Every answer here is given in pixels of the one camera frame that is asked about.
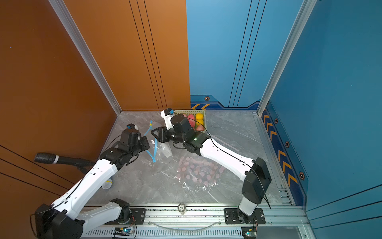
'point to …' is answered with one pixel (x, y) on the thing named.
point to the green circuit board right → (249, 232)
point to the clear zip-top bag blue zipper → (157, 150)
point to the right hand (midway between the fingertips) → (155, 131)
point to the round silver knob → (181, 208)
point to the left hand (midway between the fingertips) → (148, 138)
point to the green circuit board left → (123, 231)
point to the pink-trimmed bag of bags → (197, 173)
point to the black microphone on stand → (82, 165)
